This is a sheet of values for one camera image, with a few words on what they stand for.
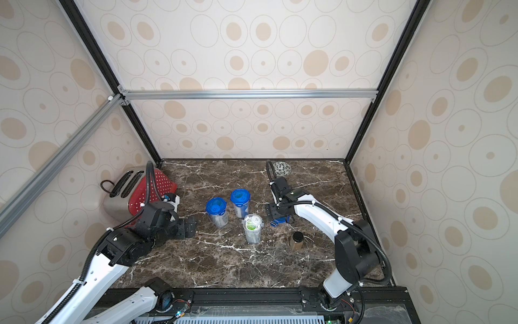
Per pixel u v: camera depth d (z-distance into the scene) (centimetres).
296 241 80
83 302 40
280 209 63
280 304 73
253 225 79
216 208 83
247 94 92
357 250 44
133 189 83
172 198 62
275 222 83
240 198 87
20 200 53
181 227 62
